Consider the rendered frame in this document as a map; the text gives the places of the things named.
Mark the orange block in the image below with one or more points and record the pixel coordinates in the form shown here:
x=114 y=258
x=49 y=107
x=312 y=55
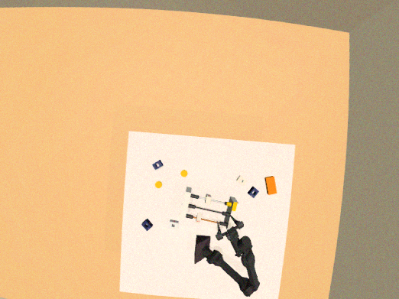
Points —
x=270 y=185

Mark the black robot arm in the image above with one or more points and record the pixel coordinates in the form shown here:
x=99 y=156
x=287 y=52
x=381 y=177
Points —
x=243 y=249

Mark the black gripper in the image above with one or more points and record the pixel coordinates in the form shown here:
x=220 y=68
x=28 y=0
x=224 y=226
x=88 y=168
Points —
x=239 y=225

